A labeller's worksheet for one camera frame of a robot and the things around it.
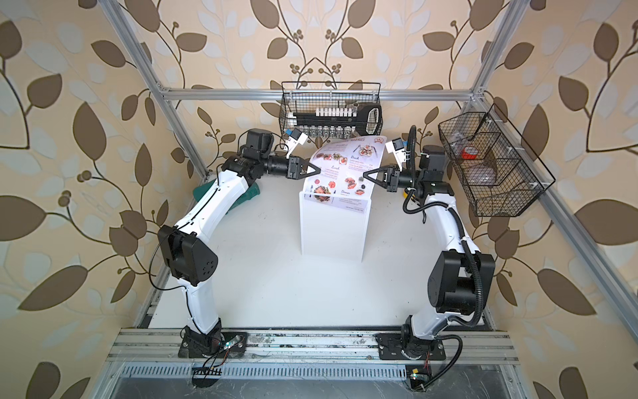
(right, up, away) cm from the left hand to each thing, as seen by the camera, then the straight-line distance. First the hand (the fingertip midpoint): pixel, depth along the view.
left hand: (314, 168), depth 73 cm
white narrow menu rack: (+6, -18, +8) cm, 21 cm away
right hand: (+15, -2, +1) cm, 15 cm away
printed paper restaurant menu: (+8, -4, +1) cm, 9 cm away
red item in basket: (+51, +6, +8) cm, 52 cm away
